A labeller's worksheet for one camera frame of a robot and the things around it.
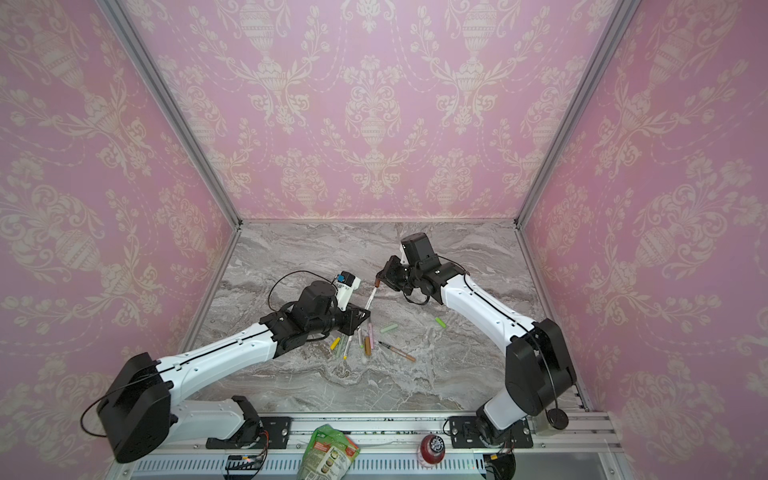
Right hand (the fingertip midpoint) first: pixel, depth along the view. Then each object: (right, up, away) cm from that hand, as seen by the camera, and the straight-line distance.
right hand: (376, 274), depth 82 cm
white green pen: (-5, -20, +8) cm, 22 cm away
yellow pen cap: (-13, -21, +7) cm, 26 cm away
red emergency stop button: (+13, -35, -20) cm, 42 cm away
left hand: (-1, -11, -3) cm, 11 cm away
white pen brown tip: (-2, -6, -1) cm, 7 cm away
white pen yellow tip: (-9, -22, +5) cm, 25 cm away
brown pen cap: (0, -2, -1) cm, 2 cm away
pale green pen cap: (+3, -18, +10) cm, 21 cm away
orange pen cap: (-3, -22, +6) cm, 23 cm away
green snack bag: (-10, -40, -13) cm, 44 cm away
